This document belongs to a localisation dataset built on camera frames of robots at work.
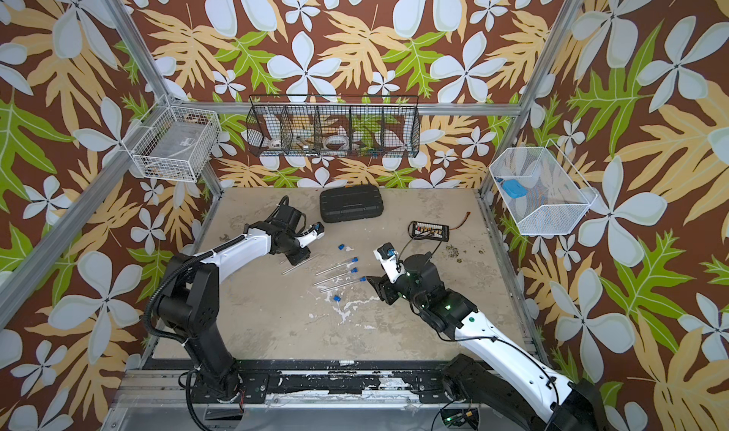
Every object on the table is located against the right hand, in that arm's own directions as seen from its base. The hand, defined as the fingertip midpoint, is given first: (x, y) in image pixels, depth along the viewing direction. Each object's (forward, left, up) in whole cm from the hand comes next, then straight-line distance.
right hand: (374, 270), depth 76 cm
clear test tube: (+5, +22, -6) cm, 23 cm away
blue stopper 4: (+19, +11, -18) cm, 29 cm away
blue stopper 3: (+6, +3, -17) cm, 19 cm away
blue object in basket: (+24, -44, +7) cm, 50 cm away
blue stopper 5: (0, +12, -19) cm, 22 cm away
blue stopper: (+14, +6, -17) cm, 23 cm away
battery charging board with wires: (+25, -24, -16) cm, 38 cm away
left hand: (+16, +23, -12) cm, 30 cm away
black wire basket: (+49, +13, +14) cm, 53 cm away
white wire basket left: (+35, +61, +16) cm, 72 cm away
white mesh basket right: (+17, -52, +11) cm, 56 cm away
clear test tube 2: (+10, +13, -18) cm, 24 cm away
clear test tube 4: (+5, +10, -18) cm, 21 cm away
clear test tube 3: (+7, +14, -18) cm, 23 cm away
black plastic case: (+38, +8, -14) cm, 42 cm away
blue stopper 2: (+10, +6, -17) cm, 21 cm away
